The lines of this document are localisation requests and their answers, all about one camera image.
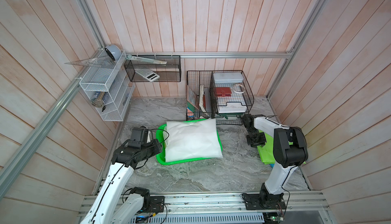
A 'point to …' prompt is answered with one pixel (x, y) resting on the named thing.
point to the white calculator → (148, 74)
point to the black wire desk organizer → (201, 102)
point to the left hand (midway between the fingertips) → (159, 149)
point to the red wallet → (223, 91)
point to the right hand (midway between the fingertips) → (258, 144)
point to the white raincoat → (190, 140)
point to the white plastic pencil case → (228, 77)
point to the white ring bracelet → (239, 92)
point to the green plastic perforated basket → (161, 158)
